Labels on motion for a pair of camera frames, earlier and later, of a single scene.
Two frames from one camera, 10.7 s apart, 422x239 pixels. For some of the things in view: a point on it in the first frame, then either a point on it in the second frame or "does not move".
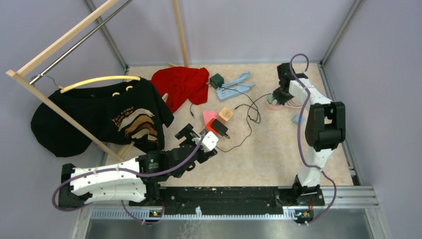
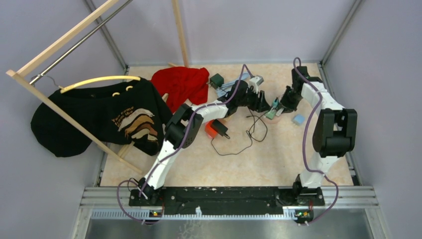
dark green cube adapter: (216, 80) does not move
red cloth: (181, 84) does not move
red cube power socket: (208, 127) does not move
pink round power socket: (274, 107) to (274, 120)
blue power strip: (231, 89) does not move
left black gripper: (188, 132) to (259, 104)
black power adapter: (219, 127) does not move
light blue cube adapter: (295, 118) does not move
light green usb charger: (270, 99) to (271, 114)
